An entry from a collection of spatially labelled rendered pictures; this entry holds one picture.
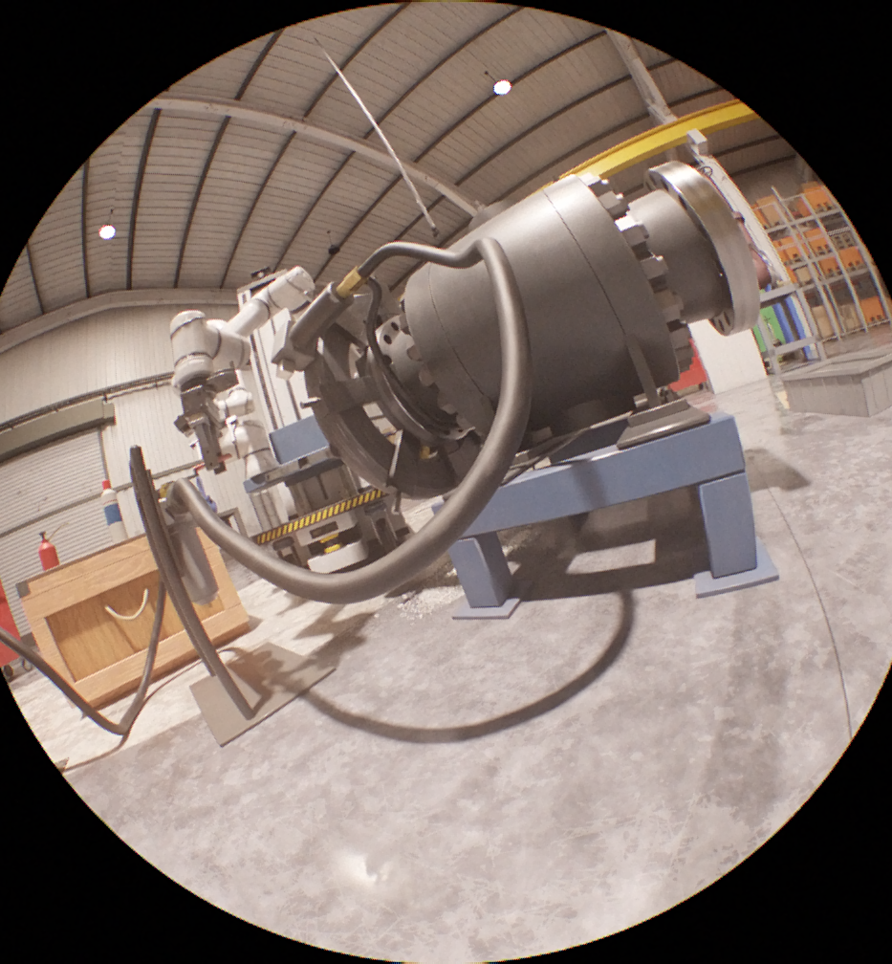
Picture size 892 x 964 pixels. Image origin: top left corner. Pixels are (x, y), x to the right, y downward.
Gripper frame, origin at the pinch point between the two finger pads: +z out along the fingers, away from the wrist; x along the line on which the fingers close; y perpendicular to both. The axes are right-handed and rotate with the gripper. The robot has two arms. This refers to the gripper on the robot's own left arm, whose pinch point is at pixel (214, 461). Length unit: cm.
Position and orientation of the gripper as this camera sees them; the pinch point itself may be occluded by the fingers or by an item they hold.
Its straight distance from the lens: 70.8
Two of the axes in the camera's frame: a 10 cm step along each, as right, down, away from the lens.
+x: 3.9, -0.9, -9.2
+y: -8.5, 3.4, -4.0
